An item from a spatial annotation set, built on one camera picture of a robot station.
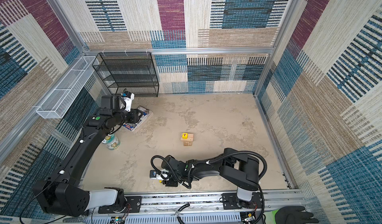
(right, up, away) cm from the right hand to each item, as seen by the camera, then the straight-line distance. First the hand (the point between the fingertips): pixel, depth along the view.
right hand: (165, 177), depth 81 cm
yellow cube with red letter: (+10, +21, +8) cm, 25 cm away
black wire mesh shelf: (-28, +64, +27) cm, 75 cm away
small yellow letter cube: (-2, -1, -2) cm, 3 cm away
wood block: (+10, +16, +10) cm, 21 cm away
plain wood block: (+13, +20, +9) cm, 26 cm away
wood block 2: (+12, +16, +11) cm, 23 cm away
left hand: (-14, +36, -3) cm, 39 cm away
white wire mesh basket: (-49, +42, -8) cm, 65 cm away
